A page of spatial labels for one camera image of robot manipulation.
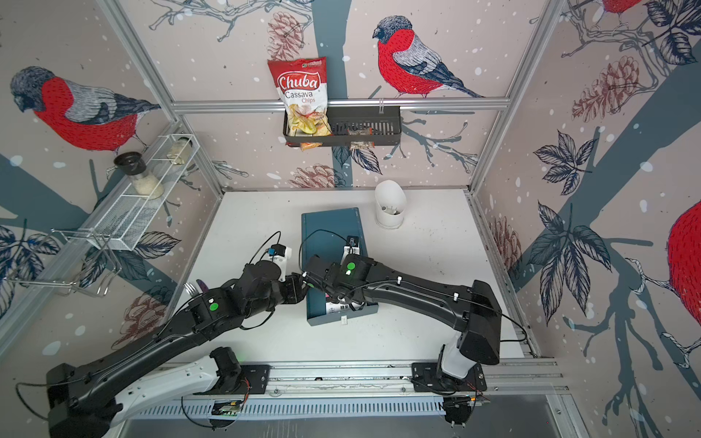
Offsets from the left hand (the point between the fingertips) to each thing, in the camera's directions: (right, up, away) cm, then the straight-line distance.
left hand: (314, 278), depth 72 cm
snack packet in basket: (+12, +41, +18) cm, 46 cm away
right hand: (+8, -1, +3) cm, 9 cm away
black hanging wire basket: (+11, +52, +35) cm, 64 cm away
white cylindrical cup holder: (+25, +21, +35) cm, 48 cm away
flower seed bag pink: (+7, -8, +1) cm, 11 cm away
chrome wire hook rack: (-52, +7, -11) cm, 53 cm away
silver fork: (-45, -9, +18) cm, 49 cm away
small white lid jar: (-45, +37, +13) cm, 60 cm away
